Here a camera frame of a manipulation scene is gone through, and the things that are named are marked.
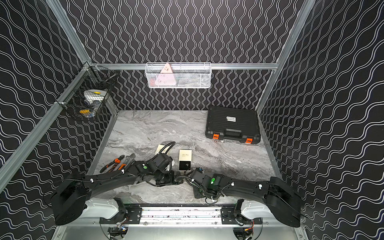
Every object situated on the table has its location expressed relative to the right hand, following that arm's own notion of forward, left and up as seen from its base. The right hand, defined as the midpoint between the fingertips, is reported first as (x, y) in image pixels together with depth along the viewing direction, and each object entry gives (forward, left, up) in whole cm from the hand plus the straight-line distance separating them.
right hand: (196, 192), depth 81 cm
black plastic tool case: (+45, -25, +5) cm, 52 cm away
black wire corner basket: (+38, +59, +35) cm, 79 cm away
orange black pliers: (+17, +49, +1) cm, 52 cm away
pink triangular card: (+57, +19, +34) cm, 69 cm away
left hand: (+3, +10, +6) cm, 12 cm away
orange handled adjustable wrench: (+16, +45, 0) cm, 48 cm away
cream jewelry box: (+18, +7, +3) cm, 20 cm away
